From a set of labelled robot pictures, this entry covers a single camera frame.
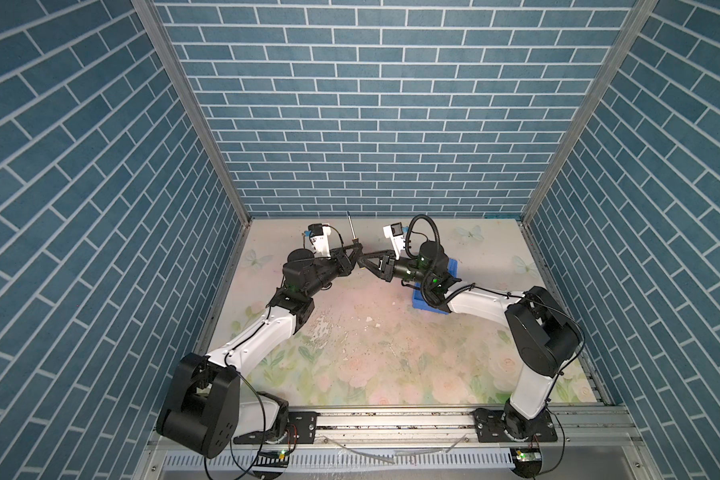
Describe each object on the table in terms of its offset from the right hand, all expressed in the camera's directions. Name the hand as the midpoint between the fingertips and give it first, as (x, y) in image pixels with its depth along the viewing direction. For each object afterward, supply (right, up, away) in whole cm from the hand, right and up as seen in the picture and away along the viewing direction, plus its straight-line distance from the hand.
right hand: (357, 259), depth 77 cm
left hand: (+2, +3, -1) cm, 3 cm away
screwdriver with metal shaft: (0, +5, 0) cm, 5 cm away
